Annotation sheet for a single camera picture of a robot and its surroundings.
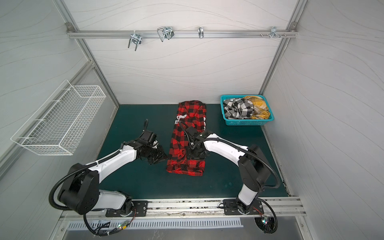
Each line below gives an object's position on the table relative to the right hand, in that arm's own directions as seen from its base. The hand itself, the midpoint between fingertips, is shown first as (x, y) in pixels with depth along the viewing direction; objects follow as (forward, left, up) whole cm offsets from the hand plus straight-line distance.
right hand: (192, 154), depth 84 cm
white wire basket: (-1, +61, +25) cm, 66 cm away
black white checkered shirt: (+38, -30, -1) cm, 49 cm away
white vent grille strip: (-34, +31, -6) cm, 47 cm away
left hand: (0, +13, -1) cm, 13 cm away
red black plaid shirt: (+38, +2, -7) cm, 39 cm away
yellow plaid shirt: (+35, -46, +2) cm, 58 cm away
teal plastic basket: (+28, -25, -3) cm, 37 cm away
